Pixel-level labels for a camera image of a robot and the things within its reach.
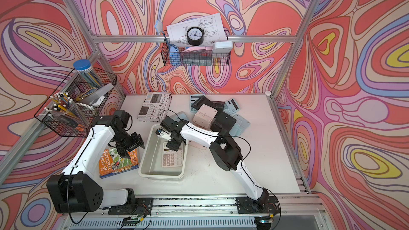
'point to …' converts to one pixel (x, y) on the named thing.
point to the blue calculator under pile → (240, 125)
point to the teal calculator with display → (230, 106)
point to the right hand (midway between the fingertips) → (176, 145)
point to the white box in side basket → (96, 97)
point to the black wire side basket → (76, 87)
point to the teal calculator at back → (193, 99)
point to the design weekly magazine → (155, 106)
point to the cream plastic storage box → (150, 165)
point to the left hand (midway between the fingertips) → (141, 149)
